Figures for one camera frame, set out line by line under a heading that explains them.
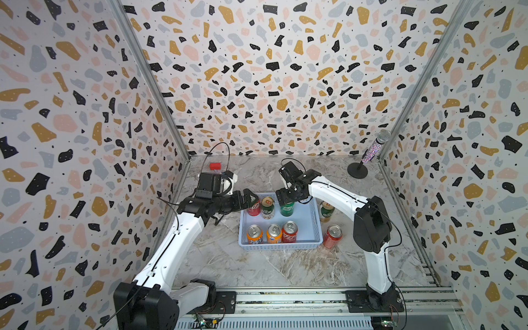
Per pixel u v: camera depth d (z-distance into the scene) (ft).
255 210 3.04
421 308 2.46
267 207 2.91
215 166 3.86
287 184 2.39
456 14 2.39
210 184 1.93
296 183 2.25
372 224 1.72
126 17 2.35
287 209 2.97
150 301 1.21
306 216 3.20
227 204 2.17
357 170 3.84
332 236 2.62
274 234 2.62
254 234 2.63
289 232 2.67
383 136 2.75
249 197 2.29
